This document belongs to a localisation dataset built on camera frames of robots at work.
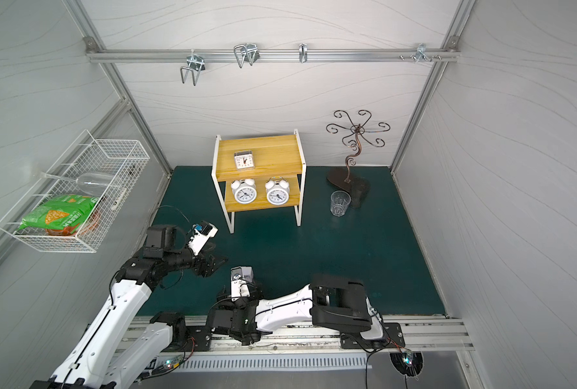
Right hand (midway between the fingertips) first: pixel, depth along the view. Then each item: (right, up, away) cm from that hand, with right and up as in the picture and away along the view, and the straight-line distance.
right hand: (235, 286), depth 79 cm
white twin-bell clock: (+14, +32, +4) cm, 35 cm away
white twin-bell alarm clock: (+2, +32, +5) cm, 32 cm away
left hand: (-5, +12, -3) cm, 13 cm away
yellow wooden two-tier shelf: (+8, +38, -2) cm, 39 cm away
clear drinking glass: (+40, +27, +26) cm, 54 cm away
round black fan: (+54, -20, -7) cm, 59 cm away
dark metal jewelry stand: (+46, +37, +34) cm, 68 cm away
